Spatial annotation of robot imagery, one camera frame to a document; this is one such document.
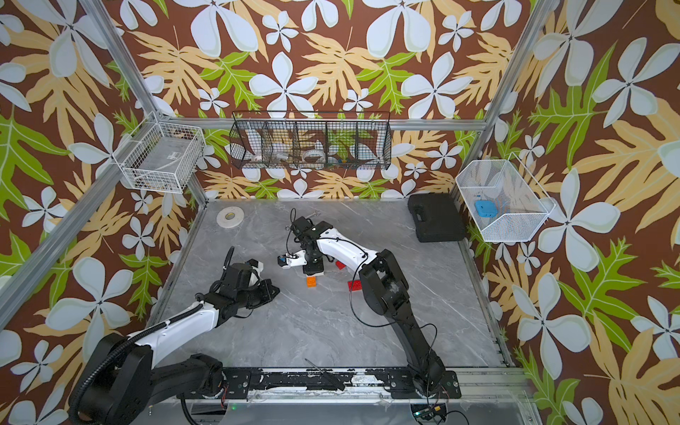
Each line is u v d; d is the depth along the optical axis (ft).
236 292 2.24
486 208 2.69
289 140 3.21
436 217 3.54
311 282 3.06
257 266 2.75
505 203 2.75
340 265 3.36
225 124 3.00
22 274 1.69
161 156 2.82
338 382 2.46
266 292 2.52
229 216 3.77
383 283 1.86
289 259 2.74
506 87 2.69
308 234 2.31
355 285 3.03
